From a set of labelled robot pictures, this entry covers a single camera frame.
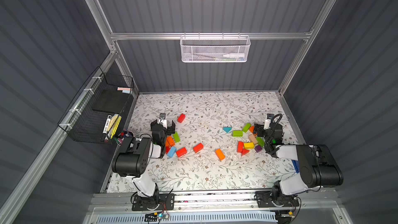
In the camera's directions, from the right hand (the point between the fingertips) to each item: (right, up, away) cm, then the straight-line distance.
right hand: (266, 123), depth 94 cm
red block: (-53, +3, +11) cm, 55 cm away
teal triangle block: (-23, -4, +5) cm, 24 cm away
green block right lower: (-5, -10, -3) cm, 11 cm away
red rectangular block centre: (-42, -14, -3) cm, 44 cm away
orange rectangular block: (-29, -17, -6) cm, 34 cm away
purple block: (-6, -14, -3) cm, 16 cm away
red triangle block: (-14, -16, -4) cm, 22 cm away
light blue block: (-57, -16, -5) cm, 59 cm away
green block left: (-55, -9, +3) cm, 56 cm away
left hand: (-63, +2, 0) cm, 63 cm away
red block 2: (-16, -14, -2) cm, 21 cm away
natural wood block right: (-9, -9, 0) cm, 13 cm away
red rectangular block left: (-51, -16, -5) cm, 54 cm away
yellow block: (-11, -13, -2) cm, 17 cm away
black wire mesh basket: (-89, +16, -16) cm, 92 cm away
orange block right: (-8, -4, +3) cm, 9 cm away
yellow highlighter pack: (-76, +2, -32) cm, 82 cm away
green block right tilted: (-10, -3, +7) cm, 13 cm away
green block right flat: (-17, -7, +4) cm, 18 cm away
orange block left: (-59, -10, -2) cm, 60 cm away
